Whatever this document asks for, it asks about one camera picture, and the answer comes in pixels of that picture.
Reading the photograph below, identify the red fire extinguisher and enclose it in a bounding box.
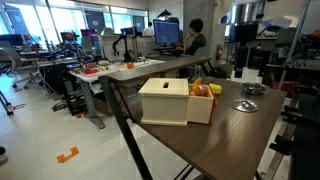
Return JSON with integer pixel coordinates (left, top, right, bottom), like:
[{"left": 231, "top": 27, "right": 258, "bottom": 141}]
[{"left": 215, "top": 43, "right": 223, "bottom": 62}]

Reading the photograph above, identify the red tray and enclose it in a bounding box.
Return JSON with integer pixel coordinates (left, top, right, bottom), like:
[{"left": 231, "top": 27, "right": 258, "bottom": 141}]
[{"left": 83, "top": 68, "right": 100, "bottom": 75}]

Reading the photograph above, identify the yellow toy bell pepper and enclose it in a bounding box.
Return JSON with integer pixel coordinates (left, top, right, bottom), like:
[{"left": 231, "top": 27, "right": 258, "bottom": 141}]
[{"left": 208, "top": 83, "right": 223, "bottom": 95}]

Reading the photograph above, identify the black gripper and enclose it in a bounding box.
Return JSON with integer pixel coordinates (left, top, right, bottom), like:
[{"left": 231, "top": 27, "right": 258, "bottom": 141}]
[{"left": 229, "top": 22, "right": 260, "bottom": 79}]

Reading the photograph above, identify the orange floor tape mark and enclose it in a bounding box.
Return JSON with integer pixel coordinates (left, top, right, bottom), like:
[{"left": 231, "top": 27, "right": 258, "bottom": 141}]
[{"left": 56, "top": 146, "right": 80, "bottom": 164}]

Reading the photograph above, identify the grey office chair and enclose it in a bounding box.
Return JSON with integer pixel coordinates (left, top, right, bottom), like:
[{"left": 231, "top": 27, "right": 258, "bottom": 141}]
[{"left": 0, "top": 40, "right": 43, "bottom": 90}]

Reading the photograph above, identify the black desk lamp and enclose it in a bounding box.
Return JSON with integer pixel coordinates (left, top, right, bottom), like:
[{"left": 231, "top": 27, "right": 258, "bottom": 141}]
[{"left": 157, "top": 9, "right": 173, "bottom": 19}]

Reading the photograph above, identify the cream wooden slotted box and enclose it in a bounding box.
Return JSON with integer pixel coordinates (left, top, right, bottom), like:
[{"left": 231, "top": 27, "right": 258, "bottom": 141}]
[{"left": 138, "top": 77, "right": 190, "bottom": 127}]

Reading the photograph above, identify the seated person in dark shirt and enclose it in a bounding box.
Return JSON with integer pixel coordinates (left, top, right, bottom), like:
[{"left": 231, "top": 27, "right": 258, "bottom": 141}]
[{"left": 175, "top": 17, "right": 208, "bottom": 57}]

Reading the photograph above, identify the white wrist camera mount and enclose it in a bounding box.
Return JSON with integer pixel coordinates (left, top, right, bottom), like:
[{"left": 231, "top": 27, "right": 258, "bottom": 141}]
[{"left": 218, "top": 10, "right": 293, "bottom": 30}]

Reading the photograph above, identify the black robot stand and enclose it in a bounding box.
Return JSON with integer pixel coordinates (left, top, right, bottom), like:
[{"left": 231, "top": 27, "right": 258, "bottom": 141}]
[{"left": 269, "top": 83, "right": 320, "bottom": 180}]

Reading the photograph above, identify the silver pot with wire handle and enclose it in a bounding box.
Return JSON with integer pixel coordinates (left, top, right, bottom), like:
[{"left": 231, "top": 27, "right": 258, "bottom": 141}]
[{"left": 242, "top": 82, "right": 269, "bottom": 96}]

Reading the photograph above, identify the standing person in white shirt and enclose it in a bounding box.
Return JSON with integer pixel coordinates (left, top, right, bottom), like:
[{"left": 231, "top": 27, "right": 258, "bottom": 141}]
[{"left": 142, "top": 21, "right": 155, "bottom": 37}]

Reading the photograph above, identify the orange plush toy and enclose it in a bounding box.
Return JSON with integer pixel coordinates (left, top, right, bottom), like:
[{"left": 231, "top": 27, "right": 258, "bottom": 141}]
[{"left": 189, "top": 77, "right": 209, "bottom": 98}]

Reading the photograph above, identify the computer monitor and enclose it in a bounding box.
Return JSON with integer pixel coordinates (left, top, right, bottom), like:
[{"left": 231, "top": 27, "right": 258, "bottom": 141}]
[{"left": 152, "top": 19, "right": 181, "bottom": 47}]

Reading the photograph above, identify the dark wood folding table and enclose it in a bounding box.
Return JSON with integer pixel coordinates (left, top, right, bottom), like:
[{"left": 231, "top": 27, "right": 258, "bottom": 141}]
[{"left": 98, "top": 55, "right": 213, "bottom": 180}]

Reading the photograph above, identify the white work table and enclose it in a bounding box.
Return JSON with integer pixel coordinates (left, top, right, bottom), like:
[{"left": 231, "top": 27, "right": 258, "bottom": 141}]
[{"left": 69, "top": 58, "right": 166, "bottom": 130}]

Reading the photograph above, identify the silver metal pot lid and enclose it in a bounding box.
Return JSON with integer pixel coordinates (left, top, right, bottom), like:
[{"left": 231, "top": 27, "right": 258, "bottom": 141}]
[{"left": 229, "top": 98, "right": 260, "bottom": 114}]

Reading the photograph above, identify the cream drawer with orange front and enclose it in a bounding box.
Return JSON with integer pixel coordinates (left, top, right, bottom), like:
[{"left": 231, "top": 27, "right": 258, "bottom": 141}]
[{"left": 186, "top": 84, "right": 218, "bottom": 125}]

